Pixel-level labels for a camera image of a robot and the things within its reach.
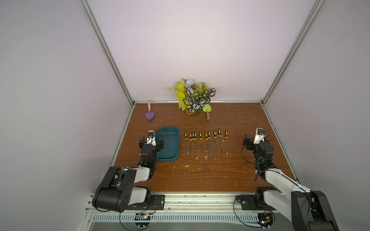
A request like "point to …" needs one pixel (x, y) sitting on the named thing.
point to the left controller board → (142, 220)
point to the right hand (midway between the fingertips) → (256, 132)
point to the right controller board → (266, 219)
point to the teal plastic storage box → (170, 135)
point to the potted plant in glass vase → (192, 97)
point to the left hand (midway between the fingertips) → (153, 135)
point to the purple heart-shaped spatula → (150, 114)
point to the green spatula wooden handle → (207, 109)
